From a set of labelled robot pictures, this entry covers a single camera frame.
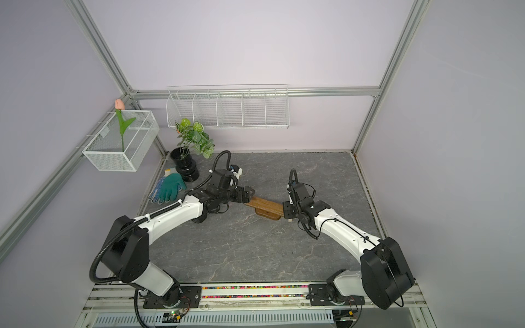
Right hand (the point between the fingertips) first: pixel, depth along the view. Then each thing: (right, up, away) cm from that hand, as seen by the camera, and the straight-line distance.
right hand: (288, 205), depth 87 cm
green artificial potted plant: (-42, +30, 0) cm, 51 cm away
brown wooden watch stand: (-10, -2, +2) cm, 11 cm away
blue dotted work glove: (-67, +2, +15) cm, 68 cm away
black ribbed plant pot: (-51, +17, +15) cm, 55 cm away
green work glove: (-61, +6, +18) cm, 64 cm away
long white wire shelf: (-27, +46, +10) cm, 54 cm away
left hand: (-18, +6, 0) cm, 19 cm away
